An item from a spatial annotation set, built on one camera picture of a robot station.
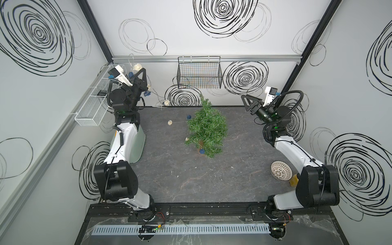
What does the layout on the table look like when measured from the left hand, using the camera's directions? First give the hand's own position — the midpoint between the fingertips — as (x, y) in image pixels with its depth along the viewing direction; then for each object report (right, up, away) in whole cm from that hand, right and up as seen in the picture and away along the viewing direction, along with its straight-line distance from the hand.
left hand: (145, 69), depth 66 cm
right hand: (+45, -11, +5) cm, 47 cm away
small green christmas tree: (+28, -27, +6) cm, 39 cm away
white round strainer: (+71, -51, +21) cm, 90 cm away
